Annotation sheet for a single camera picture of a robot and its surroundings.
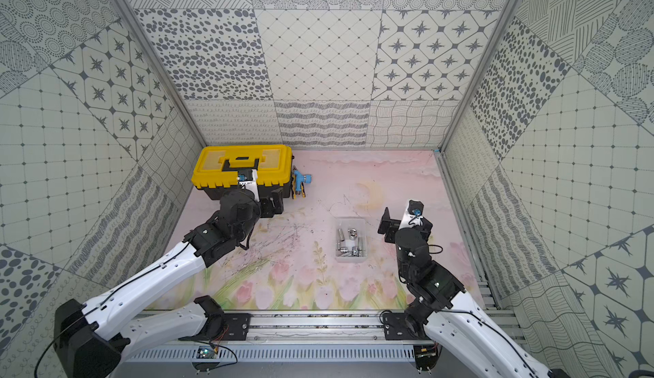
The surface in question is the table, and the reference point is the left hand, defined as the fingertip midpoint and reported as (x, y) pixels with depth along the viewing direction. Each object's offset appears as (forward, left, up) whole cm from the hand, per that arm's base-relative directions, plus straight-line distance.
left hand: (265, 185), depth 76 cm
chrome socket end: (-10, -28, -25) cm, 39 cm away
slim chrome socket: (-5, -23, -25) cm, 35 cm away
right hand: (-6, -42, -5) cm, 43 cm away
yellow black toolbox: (+13, +22, -8) cm, 27 cm away
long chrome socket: (-7, -30, -26) cm, 40 cm away
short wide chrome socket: (-3, -28, -24) cm, 37 cm away
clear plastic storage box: (-5, -27, -25) cm, 37 cm away
